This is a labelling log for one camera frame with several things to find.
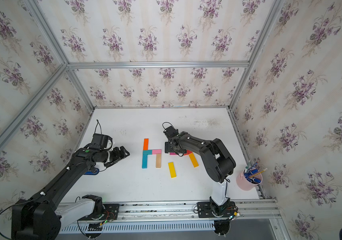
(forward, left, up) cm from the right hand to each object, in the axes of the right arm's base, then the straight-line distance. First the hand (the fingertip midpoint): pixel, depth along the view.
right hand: (175, 149), depth 95 cm
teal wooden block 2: (-9, +19, -1) cm, 21 cm away
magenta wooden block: (-6, +1, +7) cm, 9 cm away
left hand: (-11, +28, +10) cm, 31 cm away
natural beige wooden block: (-8, +10, 0) cm, 13 cm away
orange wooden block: (+2, +19, 0) cm, 20 cm away
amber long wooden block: (-6, -12, -1) cm, 13 cm away
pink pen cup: (-21, -37, +9) cm, 43 cm away
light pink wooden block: (-2, +13, 0) cm, 13 cm away
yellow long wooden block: (-13, +2, -2) cm, 13 cm away
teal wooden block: (-2, +18, 0) cm, 18 cm away
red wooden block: (-3, -8, +1) cm, 9 cm away
